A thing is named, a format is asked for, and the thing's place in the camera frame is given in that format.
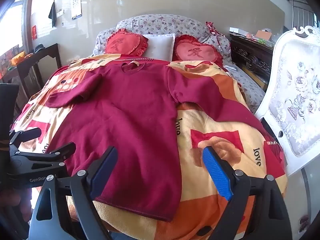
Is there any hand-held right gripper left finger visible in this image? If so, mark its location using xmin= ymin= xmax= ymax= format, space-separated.
xmin=31 ymin=146 xmax=118 ymax=240

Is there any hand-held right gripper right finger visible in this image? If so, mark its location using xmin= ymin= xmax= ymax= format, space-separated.
xmin=202 ymin=145 xmax=293 ymax=240

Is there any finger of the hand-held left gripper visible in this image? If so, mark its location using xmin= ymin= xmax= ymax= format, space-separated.
xmin=15 ymin=142 xmax=76 ymax=171
xmin=9 ymin=127 xmax=42 ymax=153

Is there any maroon sweater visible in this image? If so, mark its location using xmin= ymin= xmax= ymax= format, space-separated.
xmin=46 ymin=60 xmax=263 ymax=222

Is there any person's left hand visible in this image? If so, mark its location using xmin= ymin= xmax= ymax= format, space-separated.
xmin=0 ymin=187 xmax=32 ymax=222

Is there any orange printed blanket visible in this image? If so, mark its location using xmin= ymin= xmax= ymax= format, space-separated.
xmin=11 ymin=55 xmax=288 ymax=240

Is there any dark wooden side table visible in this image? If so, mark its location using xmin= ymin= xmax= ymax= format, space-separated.
xmin=15 ymin=43 xmax=62 ymax=98

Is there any orange toy crate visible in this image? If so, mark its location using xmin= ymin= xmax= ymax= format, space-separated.
xmin=11 ymin=51 xmax=27 ymax=67

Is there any window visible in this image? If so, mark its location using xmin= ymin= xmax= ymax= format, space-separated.
xmin=0 ymin=0 xmax=30 ymax=55

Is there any white ornate chair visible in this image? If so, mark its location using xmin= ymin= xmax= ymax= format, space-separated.
xmin=254 ymin=26 xmax=320 ymax=177

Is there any dark carved wooden cabinet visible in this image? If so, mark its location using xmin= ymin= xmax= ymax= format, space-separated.
xmin=229 ymin=31 xmax=274 ymax=90

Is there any dark hanging cloth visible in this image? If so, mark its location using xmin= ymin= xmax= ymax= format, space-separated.
xmin=48 ymin=1 xmax=57 ymax=28

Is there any red heart pillow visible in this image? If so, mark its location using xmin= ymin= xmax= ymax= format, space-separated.
xmin=106 ymin=29 xmax=149 ymax=55
xmin=174 ymin=34 xmax=223 ymax=67

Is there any white pillow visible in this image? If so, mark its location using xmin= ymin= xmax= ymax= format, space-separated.
xmin=144 ymin=33 xmax=175 ymax=61

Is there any eye chart poster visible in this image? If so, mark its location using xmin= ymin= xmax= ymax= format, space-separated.
xmin=71 ymin=0 xmax=82 ymax=21

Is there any white flat box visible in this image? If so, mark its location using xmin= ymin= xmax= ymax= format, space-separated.
xmin=229 ymin=27 xmax=253 ymax=34

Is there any red wrapped bundle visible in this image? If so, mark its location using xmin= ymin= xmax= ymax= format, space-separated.
xmin=205 ymin=21 xmax=223 ymax=37

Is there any orange box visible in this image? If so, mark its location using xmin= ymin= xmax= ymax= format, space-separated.
xmin=255 ymin=30 xmax=272 ymax=40

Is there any floral bed cover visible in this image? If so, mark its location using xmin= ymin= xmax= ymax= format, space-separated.
xmin=92 ymin=14 xmax=265 ymax=114

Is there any metal railing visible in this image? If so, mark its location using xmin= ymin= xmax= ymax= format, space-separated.
xmin=286 ymin=0 xmax=318 ymax=30

